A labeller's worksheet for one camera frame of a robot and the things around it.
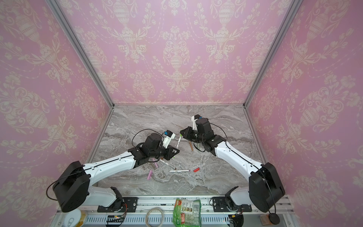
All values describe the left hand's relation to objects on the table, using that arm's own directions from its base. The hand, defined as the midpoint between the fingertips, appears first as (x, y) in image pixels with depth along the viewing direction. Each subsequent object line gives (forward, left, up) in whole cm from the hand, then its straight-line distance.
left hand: (179, 152), depth 80 cm
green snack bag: (-27, -4, -11) cm, 30 cm away
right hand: (+9, -1, +7) cm, 12 cm away
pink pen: (-2, +15, -13) cm, 19 cm away
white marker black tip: (-4, +4, -13) cm, 14 cm away
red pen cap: (-5, -10, -13) cm, 17 cm away
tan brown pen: (+11, -8, -13) cm, 19 cm away
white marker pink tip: (-6, 0, -13) cm, 14 cm away
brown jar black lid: (-30, -41, -5) cm, 51 cm away
